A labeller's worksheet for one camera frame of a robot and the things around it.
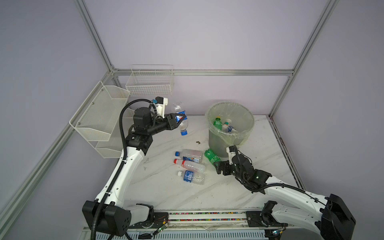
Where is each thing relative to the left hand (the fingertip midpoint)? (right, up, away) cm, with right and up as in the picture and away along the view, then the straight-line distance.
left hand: (182, 118), depth 68 cm
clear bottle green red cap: (+26, -4, +28) cm, 39 cm away
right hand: (+18, -25, +12) cm, 33 cm away
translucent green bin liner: (+29, -1, +29) cm, 42 cm away
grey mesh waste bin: (+20, -16, +24) cm, 35 cm away
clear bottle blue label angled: (+4, -32, +14) cm, 36 cm away
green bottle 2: (+16, -22, +24) cm, 37 cm away
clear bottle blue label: (+29, -5, +23) cm, 37 cm away
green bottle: (+20, -1, +21) cm, 29 cm away
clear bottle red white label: (+4, -27, +20) cm, 34 cm away
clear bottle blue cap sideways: (+6, -23, +28) cm, 36 cm away
